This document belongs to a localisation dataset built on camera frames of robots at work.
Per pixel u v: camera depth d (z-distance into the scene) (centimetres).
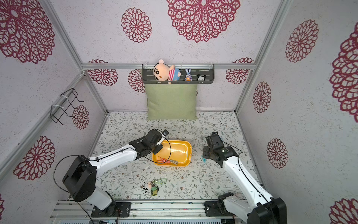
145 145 65
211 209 73
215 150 60
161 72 84
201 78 92
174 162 89
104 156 50
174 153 92
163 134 76
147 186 80
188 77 90
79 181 43
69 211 75
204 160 92
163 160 90
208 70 95
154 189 80
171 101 100
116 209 70
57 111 73
